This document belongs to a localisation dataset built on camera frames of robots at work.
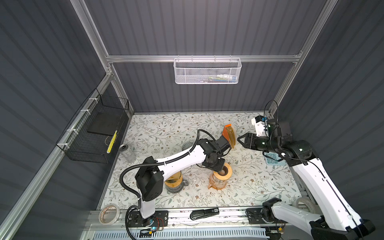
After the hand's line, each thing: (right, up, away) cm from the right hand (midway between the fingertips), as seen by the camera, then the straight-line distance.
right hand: (242, 140), depth 68 cm
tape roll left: (-67, -39, +9) cm, 78 cm away
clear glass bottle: (-61, -9, +17) cm, 64 cm away
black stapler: (-20, -35, +2) cm, 40 cm away
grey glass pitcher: (-35, -28, +11) cm, 46 cm away
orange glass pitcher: (-11, -24, +11) cm, 28 cm away
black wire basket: (-74, +2, +4) cm, 74 cm away
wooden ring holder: (-7, -18, +8) cm, 21 cm away
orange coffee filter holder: (0, +2, +28) cm, 28 cm away
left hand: (-9, -16, +10) cm, 21 cm away
